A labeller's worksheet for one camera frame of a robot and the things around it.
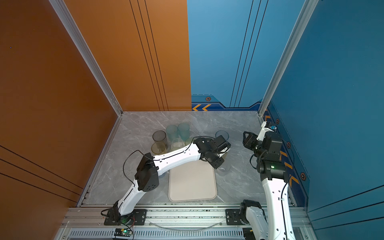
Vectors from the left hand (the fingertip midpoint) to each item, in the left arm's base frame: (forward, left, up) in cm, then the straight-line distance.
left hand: (220, 161), depth 83 cm
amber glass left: (+9, +36, -1) cm, 37 cm away
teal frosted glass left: (+23, +30, -3) cm, 37 cm away
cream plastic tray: (-8, +14, -7) cm, 18 cm away
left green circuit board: (-32, +48, -12) cm, 59 cm away
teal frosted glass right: (+23, +22, 0) cm, 32 cm away
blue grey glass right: (+17, -2, +5) cm, 17 cm away
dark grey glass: (+17, +37, 0) cm, 41 cm away
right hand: (+6, -11, +19) cm, 22 cm away
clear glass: (+14, +26, -4) cm, 30 cm away
